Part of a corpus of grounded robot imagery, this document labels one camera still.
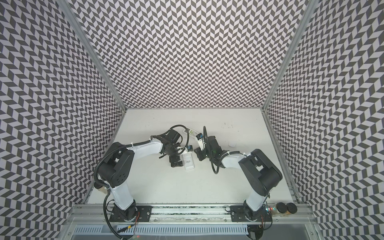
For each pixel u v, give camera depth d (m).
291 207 0.67
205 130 0.72
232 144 0.99
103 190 0.72
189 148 0.82
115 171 0.48
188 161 0.89
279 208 0.67
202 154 0.80
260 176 0.46
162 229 0.69
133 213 0.67
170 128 0.79
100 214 0.74
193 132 0.84
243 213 0.65
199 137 0.81
